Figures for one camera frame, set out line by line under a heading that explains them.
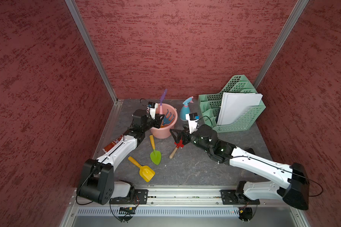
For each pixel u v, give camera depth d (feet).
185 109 3.29
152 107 2.33
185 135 1.96
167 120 3.16
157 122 2.42
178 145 3.03
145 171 2.66
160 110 2.66
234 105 2.85
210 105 3.75
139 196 2.43
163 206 2.41
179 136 1.99
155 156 2.90
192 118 1.93
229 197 2.41
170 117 3.17
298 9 2.36
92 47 2.86
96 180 1.37
